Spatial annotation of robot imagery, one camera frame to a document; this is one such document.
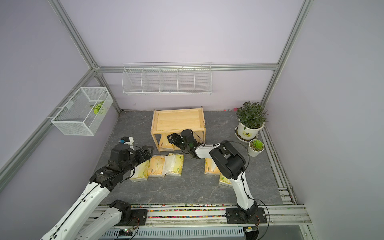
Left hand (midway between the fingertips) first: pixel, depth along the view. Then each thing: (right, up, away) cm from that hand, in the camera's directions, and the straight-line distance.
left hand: (147, 151), depth 77 cm
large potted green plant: (+59, +19, +12) cm, 63 cm away
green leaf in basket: (-30, +24, +4) cm, 38 cm away
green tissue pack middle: (+11, -10, +11) cm, 18 cm away
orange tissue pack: (+6, +1, +17) cm, 18 cm away
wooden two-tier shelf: (+7, +16, +10) cm, 20 cm away
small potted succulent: (+61, 0, +12) cm, 62 cm away
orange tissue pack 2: (+2, -9, +10) cm, 13 cm away
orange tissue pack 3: (+34, -11, +11) cm, 37 cm away
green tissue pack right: (+41, -17, +5) cm, 44 cm away
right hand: (+8, +6, +18) cm, 20 cm away
